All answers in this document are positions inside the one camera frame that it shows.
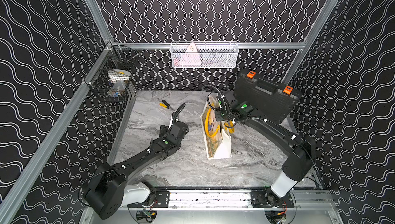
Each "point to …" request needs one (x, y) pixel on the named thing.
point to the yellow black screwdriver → (165, 104)
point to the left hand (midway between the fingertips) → (172, 124)
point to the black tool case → (270, 101)
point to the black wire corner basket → (111, 76)
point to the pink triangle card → (191, 56)
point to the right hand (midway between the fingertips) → (218, 112)
